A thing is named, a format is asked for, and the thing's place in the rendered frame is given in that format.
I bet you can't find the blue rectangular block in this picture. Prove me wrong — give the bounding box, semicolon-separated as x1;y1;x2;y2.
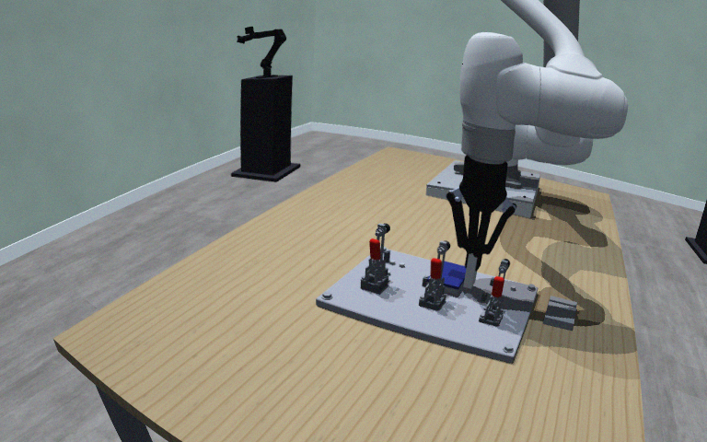
441;262;466;294

